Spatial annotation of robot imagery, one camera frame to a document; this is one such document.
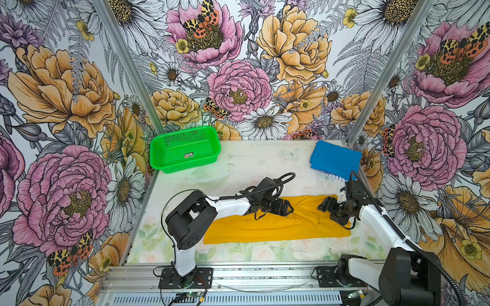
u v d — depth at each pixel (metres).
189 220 0.48
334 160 1.09
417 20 0.74
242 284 0.73
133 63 0.87
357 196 0.63
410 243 0.44
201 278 0.73
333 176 1.05
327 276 0.74
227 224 0.88
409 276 0.40
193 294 0.71
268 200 0.76
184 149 1.19
